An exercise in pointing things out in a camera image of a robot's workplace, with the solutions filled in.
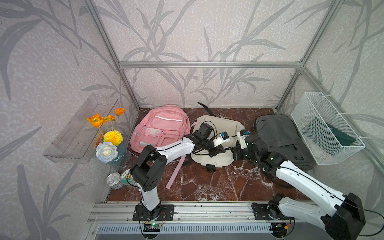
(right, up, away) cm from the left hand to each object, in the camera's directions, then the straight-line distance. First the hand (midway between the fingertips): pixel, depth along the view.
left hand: (223, 150), depth 83 cm
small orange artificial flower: (-53, +21, -10) cm, 58 cm away
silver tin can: (-59, -16, -4) cm, 62 cm away
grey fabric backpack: (+41, +8, +18) cm, 46 cm away
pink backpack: (-42, +12, +21) cm, 48 cm away
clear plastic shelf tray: (-68, +8, -17) cm, 71 cm away
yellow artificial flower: (-52, +9, -16) cm, 56 cm away
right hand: (+3, +2, -4) cm, 5 cm away
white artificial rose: (-51, +4, -24) cm, 56 cm away
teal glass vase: (-57, -7, -3) cm, 57 cm away
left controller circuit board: (-36, -35, -12) cm, 52 cm away
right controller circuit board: (+26, -37, -11) cm, 46 cm away
